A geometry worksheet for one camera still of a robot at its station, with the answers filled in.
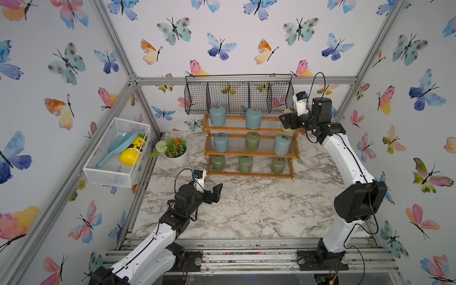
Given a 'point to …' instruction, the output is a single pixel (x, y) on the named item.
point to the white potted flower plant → (174, 150)
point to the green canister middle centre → (252, 140)
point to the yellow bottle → (131, 157)
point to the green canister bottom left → (218, 161)
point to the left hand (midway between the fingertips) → (215, 181)
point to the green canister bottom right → (278, 164)
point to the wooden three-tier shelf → (236, 127)
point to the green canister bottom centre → (246, 164)
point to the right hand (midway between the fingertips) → (290, 111)
